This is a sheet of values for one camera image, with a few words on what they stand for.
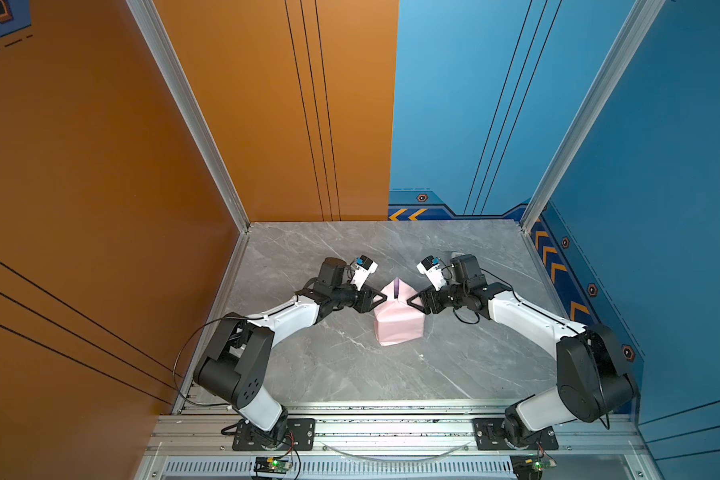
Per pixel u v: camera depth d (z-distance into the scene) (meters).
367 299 0.77
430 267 0.77
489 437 0.72
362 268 0.79
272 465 0.71
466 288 0.69
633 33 0.72
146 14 0.69
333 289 0.71
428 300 0.76
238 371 0.45
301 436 0.74
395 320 0.81
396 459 0.71
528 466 0.70
